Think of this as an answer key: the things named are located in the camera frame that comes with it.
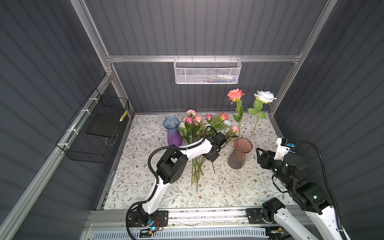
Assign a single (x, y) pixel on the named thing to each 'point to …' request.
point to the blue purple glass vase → (174, 136)
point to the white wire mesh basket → (207, 71)
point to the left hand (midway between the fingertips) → (209, 156)
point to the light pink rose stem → (235, 130)
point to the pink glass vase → (242, 146)
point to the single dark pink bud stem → (209, 117)
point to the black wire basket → (88, 137)
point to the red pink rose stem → (223, 116)
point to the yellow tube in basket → (125, 113)
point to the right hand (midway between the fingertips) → (263, 151)
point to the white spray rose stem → (226, 123)
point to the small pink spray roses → (191, 129)
